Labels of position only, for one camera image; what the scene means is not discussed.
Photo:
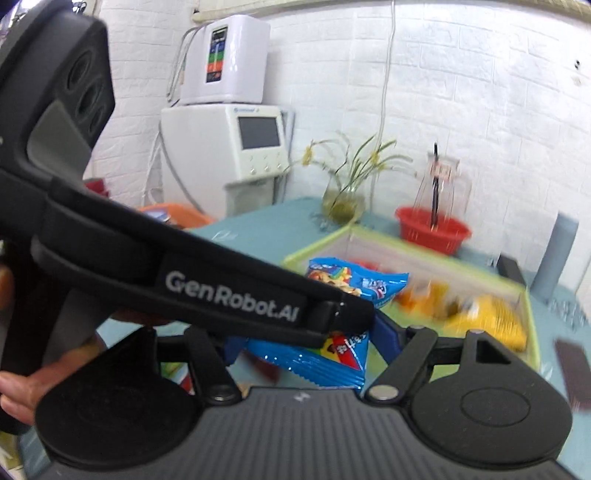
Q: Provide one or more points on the white appliance with screen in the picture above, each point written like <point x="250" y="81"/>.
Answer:
<point x="207" y="147"/>

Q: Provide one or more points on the person's left hand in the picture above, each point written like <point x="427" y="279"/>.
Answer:
<point x="23" y="392"/>

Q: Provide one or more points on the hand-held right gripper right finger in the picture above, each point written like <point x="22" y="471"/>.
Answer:
<point x="388" y="337"/>

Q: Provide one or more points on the white water purifier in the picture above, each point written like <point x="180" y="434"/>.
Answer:
<point x="240" y="60"/>

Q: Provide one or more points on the green cardboard box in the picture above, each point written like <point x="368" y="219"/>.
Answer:
<point x="392" y="251"/>

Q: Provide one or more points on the orange plastic basin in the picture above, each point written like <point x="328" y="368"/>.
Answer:
<point x="184" y="214"/>

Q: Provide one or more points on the orange snack packet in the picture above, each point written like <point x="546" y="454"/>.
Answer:
<point x="422" y="297"/>

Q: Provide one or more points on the yellow snack packet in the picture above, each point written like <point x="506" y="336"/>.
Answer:
<point x="494" y="318"/>

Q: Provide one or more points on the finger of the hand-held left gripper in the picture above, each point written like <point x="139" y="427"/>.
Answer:
<point x="341" y="314"/>

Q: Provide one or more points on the plant in glass vase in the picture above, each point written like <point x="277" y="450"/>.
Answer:
<point x="344" y="203"/>

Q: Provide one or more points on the small black box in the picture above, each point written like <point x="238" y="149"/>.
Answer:
<point x="510" y="270"/>

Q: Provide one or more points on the blue cookie snack packet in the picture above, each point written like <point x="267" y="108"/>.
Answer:
<point x="323" y="364"/>

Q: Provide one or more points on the beige wall pipe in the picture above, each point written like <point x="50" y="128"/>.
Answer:
<point x="203" y="16"/>

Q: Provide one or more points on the glass pitcher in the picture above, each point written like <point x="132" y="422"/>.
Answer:
<point x="443" y="184"/>

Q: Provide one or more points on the teal heart print tablecloth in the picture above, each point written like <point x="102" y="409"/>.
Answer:
<point x="258" y="226"/>

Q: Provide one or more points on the red plastic basket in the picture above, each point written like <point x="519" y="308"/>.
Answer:
<point x="431" y="230"/>

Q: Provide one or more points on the grey blue bottle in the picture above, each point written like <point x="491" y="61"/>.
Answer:
<point x="554" y="258"/>

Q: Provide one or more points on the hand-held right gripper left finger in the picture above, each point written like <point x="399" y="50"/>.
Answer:
<point x="234" y="350"/>

